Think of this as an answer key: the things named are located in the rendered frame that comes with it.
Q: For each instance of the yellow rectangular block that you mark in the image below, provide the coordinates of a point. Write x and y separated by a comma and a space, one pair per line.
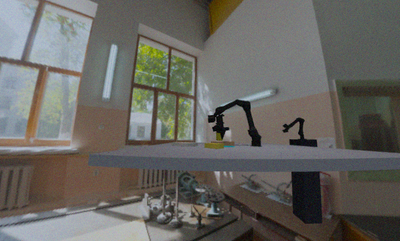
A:
214, 145

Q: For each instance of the yellow translucent cup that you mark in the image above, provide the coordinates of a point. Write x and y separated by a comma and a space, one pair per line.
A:
218, 137

